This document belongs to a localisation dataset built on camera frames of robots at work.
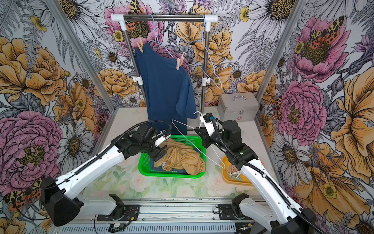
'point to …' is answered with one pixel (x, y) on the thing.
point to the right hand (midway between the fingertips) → (196, 132)
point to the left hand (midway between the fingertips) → (157, 149)
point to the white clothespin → (234, 174)
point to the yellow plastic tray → (225, 165)
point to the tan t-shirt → (180, 156)
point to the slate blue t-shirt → (160, 169)
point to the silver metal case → (237, 107)
